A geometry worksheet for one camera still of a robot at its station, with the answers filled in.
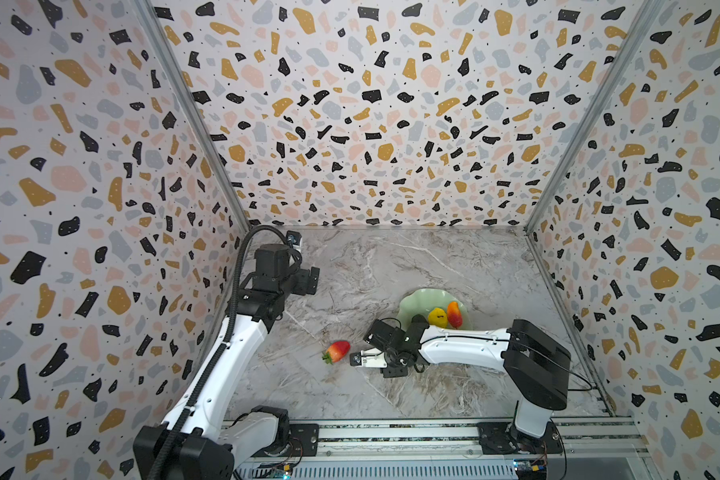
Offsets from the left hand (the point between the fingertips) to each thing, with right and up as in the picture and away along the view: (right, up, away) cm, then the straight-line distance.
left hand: (295, 261), depth 77 cm
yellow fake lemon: (+39, -17, +13) cm, 45 cm away
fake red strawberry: (+9, -26, +9) cm, 29 cm away
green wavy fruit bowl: (+36, -14, +21) cm, 44 cm away
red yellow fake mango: (+44, -17, +13) cm, 49 cm away
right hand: (+22, -26, +9) cm, 35 cm away
